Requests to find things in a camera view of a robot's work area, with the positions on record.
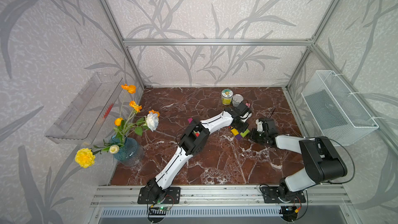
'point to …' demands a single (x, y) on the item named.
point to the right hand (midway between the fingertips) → (246, 133)
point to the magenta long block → (189, 120)
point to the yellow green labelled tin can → (226, 96)
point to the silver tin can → (237, 99)
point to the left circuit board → (159, 209)
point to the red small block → (197, 134)
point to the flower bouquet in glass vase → (126, 147)
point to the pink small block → (247, 104)
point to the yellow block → (235, 131)
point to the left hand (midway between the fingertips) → (245, 129)
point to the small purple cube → (238, 137)
